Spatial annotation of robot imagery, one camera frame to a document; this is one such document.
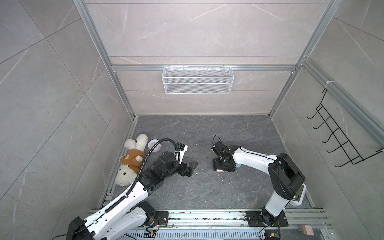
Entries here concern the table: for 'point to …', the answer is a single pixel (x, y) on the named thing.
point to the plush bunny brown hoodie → (131, 161)
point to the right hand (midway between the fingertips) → (219, 167)
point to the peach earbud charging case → (219, 170)
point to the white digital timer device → (299, 197)
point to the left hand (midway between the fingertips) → (189, 156)
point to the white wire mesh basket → (195, 80)
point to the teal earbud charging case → (238, 165)
